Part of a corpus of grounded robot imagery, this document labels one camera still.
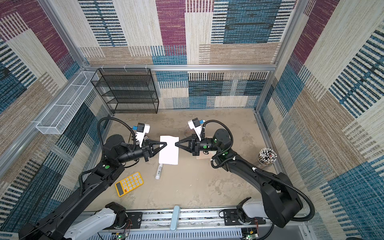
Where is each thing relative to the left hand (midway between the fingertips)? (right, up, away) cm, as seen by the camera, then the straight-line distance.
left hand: (166, 143), depth 64 cm
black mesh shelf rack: (-37, +33, +47) cm, 68 cm away
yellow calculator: (-24, -24, +19) cm, 39 cm away
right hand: (+4, -1, +1) cm, 5 cm away
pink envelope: (+16, -6, +2) cm, 17 cm away
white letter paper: (+1, -5, +1) cm, 5 cm away
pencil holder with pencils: (+47, -8, +10) cm, 49 cm away
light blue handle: (+3, -37, +8) cm, 38 cm away
